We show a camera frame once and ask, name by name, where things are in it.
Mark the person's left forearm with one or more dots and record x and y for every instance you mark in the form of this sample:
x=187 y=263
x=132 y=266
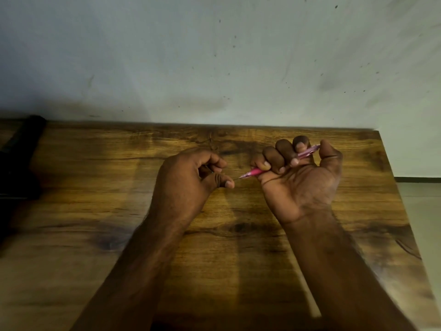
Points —
x=131 y=279

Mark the pink mechanical pencil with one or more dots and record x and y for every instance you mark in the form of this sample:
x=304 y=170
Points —
x=253 y=173

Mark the dark skirting board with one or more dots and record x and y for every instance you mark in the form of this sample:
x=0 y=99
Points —
x=418 y=180

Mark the black stand base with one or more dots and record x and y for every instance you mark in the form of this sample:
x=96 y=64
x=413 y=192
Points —
x=19 y=162

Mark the person's right hand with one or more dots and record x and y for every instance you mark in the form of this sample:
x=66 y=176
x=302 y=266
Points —
x=303 y=189

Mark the person's right forearm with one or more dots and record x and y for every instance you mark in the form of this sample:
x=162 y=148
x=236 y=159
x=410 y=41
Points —
x=348 y=279

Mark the person's left hand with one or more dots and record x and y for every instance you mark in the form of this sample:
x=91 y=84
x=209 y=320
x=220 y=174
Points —
x=179 y=193

